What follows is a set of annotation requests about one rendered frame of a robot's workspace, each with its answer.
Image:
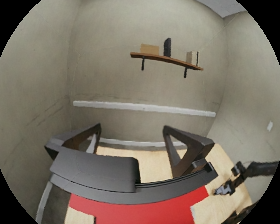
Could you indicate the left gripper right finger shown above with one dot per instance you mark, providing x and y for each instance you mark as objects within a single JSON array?
[{"x": 198, "y": 147}]

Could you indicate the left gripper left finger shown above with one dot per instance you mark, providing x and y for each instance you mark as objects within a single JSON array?
[{"x": 72, "y": 139}]

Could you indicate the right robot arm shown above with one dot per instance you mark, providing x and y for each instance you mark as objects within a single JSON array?
[{"x": 255, "y": 170}]

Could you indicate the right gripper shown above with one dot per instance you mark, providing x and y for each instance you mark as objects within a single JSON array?
[{"x": 229, "y": 187}]

